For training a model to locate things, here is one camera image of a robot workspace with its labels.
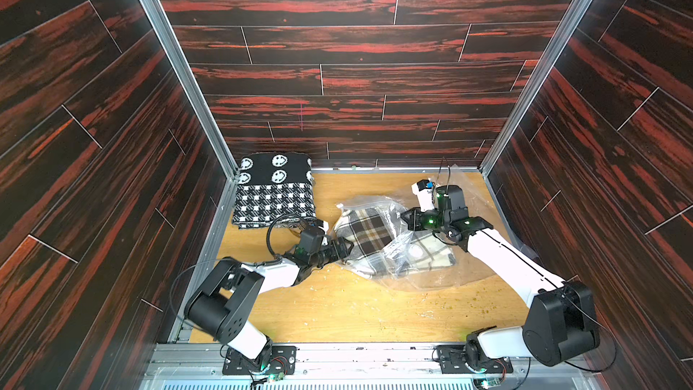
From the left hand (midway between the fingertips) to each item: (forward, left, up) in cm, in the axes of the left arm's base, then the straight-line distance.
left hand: (348, 248), depth 90 cm
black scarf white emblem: (+20, +29, +9) cm, 36 cm away
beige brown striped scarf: (+6, -12, -2) cm, 13 cm away
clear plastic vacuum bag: (-9, -31, -3) cm, 33 cm away
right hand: (+8, -19, +11) cm, 23 cm away
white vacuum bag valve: (0, -23, 0) cm, 23 cm away
